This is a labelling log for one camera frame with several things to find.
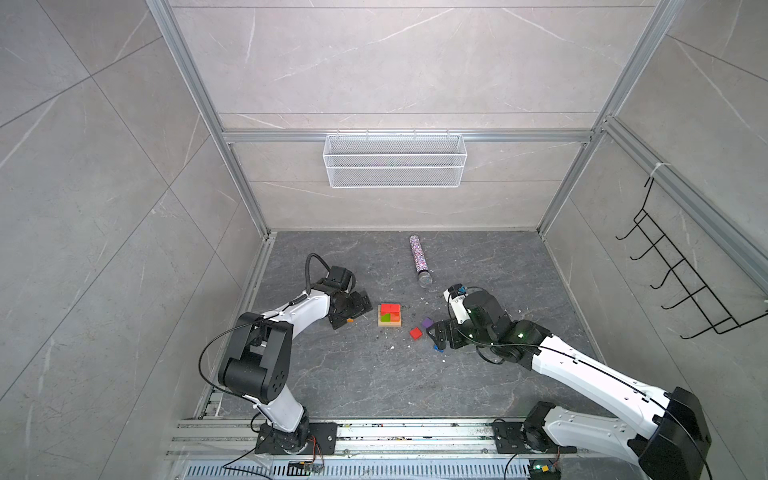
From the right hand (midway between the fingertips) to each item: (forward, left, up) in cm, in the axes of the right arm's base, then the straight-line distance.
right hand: (440, 324), depth 79 cm
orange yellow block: (+9, +27, -14) cm, 31 cm away
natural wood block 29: (+7, +13, -13) cm, 20 cm away
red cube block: (+3, +6, -12) cm, 13 cm away
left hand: (+12, +22, -9) cm, 27 cm away
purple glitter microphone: (+24, +1, -12) cm, 27 cm away
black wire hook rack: (-9, -54, +18) cm, 57 cm away
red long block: (+10, +13, -9) cm, 19 cm away
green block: (+8, +15, -11) cm, 20 cm away
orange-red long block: (+8, +12, -11) cm, 18 cm away
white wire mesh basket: (+53, +10, +16) cm, 57 cm away
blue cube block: (-8, +2, +4) cm, 10 cm away
